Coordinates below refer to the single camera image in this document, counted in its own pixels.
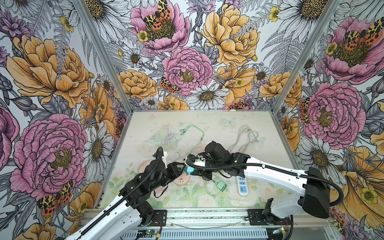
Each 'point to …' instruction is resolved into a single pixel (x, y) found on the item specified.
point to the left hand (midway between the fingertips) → (183, 171)
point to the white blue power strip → (242, 186)
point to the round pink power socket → (183, 180)
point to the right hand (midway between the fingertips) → (195, 173)
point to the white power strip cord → (253, 136)
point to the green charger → (221, 185)
